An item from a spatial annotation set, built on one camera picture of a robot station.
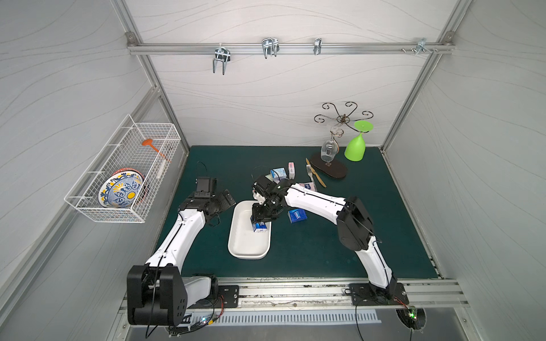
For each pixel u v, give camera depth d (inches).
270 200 25.7
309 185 39.9
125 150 27.8
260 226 32.0
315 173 43.3
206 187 25.6
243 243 33.9
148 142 30.9
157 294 15.4
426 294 29.7
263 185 27.8
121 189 24.6
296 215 35.7
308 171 43.3
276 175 41.1
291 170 41.2
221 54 30.8
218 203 29.6
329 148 35.9
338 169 43.2
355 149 35.1
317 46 30.3
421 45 30.1
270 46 30.0
